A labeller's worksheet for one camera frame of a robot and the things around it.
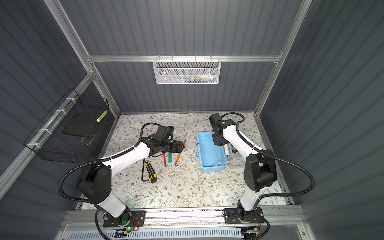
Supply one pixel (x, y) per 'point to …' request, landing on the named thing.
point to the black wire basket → (68, 133)
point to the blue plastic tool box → (212, 157)
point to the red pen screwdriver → (164, 159)
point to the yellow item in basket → (101, 116)
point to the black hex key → (142, 179)
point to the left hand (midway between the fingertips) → (178, 146)
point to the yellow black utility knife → (151, 171)
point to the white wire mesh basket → (186, 71)
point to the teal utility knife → (170, 157)
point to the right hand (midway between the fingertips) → (224, 141)
